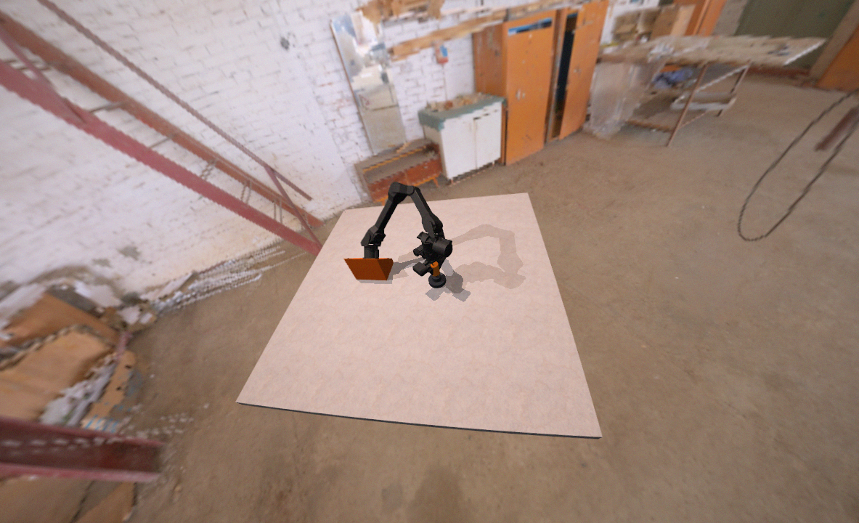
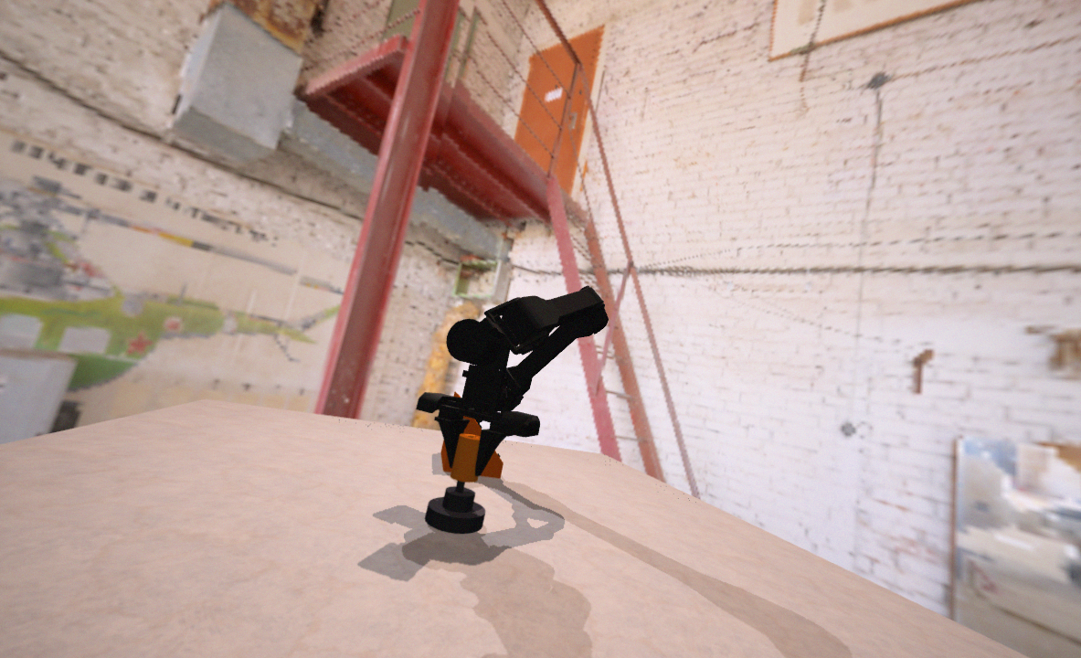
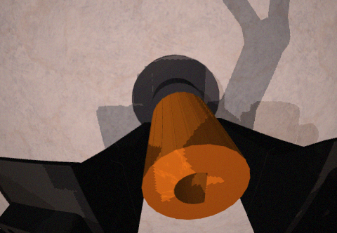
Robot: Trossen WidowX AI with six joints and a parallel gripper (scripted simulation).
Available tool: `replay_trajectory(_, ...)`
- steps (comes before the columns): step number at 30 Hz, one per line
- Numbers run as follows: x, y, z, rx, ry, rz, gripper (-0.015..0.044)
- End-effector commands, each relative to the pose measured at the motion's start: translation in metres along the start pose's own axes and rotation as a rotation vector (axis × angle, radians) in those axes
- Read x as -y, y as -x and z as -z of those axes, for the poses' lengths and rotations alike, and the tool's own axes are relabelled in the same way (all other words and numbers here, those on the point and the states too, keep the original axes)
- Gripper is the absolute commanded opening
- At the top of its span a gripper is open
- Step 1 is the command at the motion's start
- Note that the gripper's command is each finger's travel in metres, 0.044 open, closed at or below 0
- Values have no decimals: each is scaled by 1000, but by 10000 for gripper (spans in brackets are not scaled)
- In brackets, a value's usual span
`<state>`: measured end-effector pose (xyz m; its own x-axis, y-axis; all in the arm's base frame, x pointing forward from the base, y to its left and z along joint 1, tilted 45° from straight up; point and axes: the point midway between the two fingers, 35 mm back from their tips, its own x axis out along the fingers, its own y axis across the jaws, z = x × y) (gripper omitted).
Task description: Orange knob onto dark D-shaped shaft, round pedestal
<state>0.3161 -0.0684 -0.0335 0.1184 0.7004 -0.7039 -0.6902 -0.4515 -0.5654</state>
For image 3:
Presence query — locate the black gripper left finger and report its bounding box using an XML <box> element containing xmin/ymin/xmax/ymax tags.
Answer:
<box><xmin>0</xmin><ymin>122</ymin><xmax>151</xmax><ymax>233</ymax></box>

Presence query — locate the dark grey round pedestal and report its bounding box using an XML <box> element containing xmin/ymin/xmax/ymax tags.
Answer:
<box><xmin>132</xmin><ymin>55</ymin><xmax>219</xmax><ymax>124</ymax></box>

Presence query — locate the orange knob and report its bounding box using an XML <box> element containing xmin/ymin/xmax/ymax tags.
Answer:
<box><xmin>141</xmin><ymin>92</ymin><xmax>250</xmax><ymax>220</ymax></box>

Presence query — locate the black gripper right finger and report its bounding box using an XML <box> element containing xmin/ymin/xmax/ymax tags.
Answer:
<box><xmin>217</xmin><ymin>118</ymin><xmax>337</xmax><ymax>233</ymax></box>

